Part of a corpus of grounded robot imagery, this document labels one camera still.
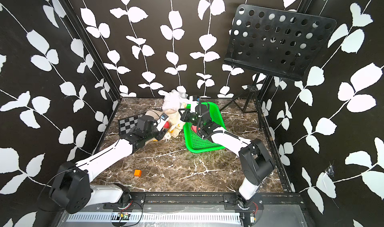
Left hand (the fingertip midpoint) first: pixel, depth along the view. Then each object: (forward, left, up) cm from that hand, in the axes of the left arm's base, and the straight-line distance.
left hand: (164, 123), depth 86 cm
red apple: (-3, -18, -1) cm, 18 cm away
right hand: (+3, -8, +9) cm, 13 cm away
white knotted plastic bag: (+25, -3, -7) cm, 26 cm away
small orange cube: (-23, +15, -15) cm, 31 cm away
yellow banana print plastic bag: (-4, -6, +1) cm, 7 cm away
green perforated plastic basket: (-5, -18, -16) cm, 24 cm away
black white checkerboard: (+9, +29, -14) cm, 33 cm away
